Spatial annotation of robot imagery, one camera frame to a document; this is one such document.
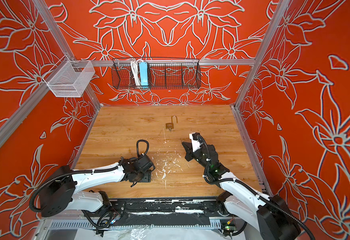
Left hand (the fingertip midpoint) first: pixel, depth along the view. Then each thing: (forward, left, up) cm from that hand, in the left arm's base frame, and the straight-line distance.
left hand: (147, 177), depth 83 cm
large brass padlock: (+38, -11, +1) cm, 39 cm away
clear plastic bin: (+48, +54, +32) cm, 79 cm away
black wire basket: (+58, -4, +30) cm, 66 cm away
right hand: (+13, -18, +17) cm, 28 cm away
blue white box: (+50, +6, +34) cm, 61 cm away
